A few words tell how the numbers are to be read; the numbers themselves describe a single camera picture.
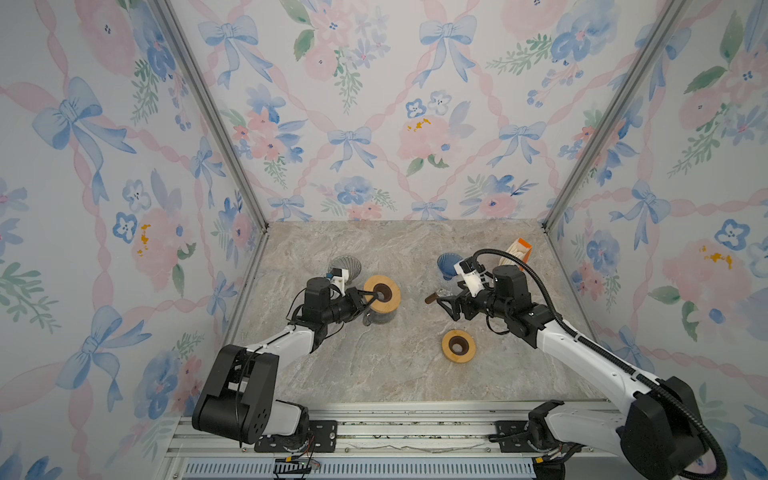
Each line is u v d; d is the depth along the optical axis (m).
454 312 0.73
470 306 0.72
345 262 1.00
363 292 0.84
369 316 0.87
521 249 1.00
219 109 0.88
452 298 0.72
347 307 0.77
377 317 0.91
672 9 0.68
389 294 0.88
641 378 0.43
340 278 0.82
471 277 0.72
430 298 0.94
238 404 0.43
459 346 0.89
